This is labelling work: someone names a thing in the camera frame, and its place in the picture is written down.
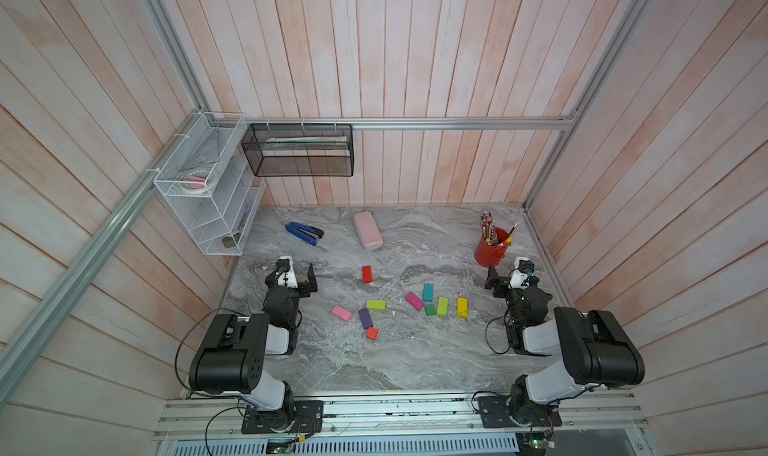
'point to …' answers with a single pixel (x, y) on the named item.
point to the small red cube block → (372, 333)
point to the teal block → (428, 292)
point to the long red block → (367, 274)
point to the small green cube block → (430, 309)
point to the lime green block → (376, 305)
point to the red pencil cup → (488, 255)
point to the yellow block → (463, 307)
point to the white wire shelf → (222, 218)
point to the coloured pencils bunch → (487, 224)
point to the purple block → (365, 318)
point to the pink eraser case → (369, 231)
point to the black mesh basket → (300, 149)
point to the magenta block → (414, 301)
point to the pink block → (342, 313)
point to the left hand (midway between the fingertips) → (298, 267)
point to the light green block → (442, 306)
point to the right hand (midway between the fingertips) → (506, 263)
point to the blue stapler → (306, 233)
